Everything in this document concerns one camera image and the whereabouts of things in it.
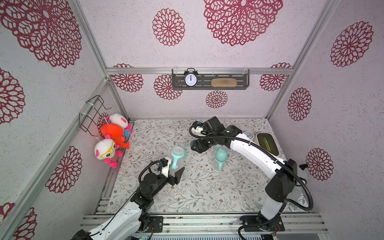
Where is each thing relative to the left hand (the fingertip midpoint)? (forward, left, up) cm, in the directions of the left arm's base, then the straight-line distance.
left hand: (178, 165), depth 80 cm
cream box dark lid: (+22, -58, -9) cm, 62 cm away
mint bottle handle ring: (-2, 0, +12) cm, 13 cm away
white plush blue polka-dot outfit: (+28, +38, +5) cm, 48 cm away
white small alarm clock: (+29, -48, -11) cm, 57 cm away
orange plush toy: (+18, +37, +5) cm, 42 cm away
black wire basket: (+15, +46, +18) cm, 52 cm away
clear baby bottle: (-2, -1, +9) cm, 9 cm away
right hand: (+9, -9, +8) cm, 15 cm away
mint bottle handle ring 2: (+2, -23, -3) cm, 23 cm away
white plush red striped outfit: (+7, +39, +5) cm, 40 cm away
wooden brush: (+44, -26, +21) cm, 56 cm away
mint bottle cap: (+5, -23, +3) cm, 23 cm away
